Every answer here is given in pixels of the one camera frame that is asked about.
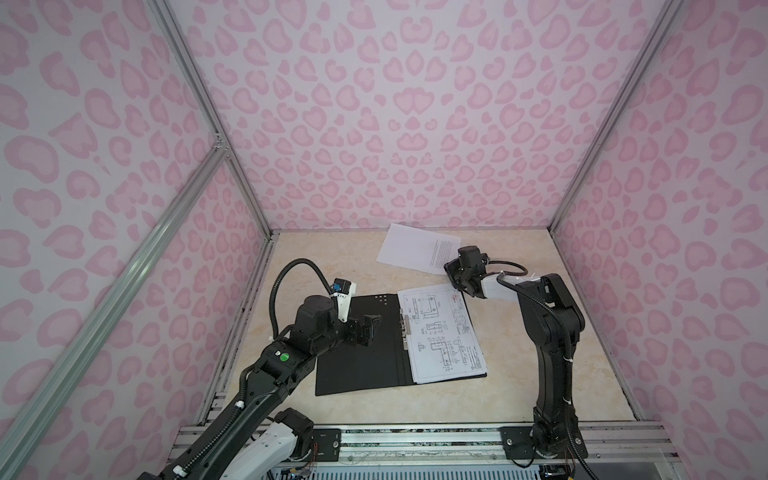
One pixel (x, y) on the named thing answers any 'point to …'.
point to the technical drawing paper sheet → (443, 342)
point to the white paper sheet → (418, 249)
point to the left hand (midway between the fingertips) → (366, 310)
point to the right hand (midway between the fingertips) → (446, 263)
